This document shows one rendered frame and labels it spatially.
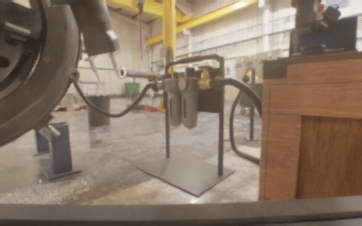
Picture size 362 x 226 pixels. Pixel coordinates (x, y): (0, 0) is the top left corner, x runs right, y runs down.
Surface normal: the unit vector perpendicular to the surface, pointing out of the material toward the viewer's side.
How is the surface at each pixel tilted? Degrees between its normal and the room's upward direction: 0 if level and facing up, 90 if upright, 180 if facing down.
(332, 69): 90
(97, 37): 110
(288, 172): 90
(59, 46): 90
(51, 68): 90
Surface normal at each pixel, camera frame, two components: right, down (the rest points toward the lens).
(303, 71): -0.68, 0.09
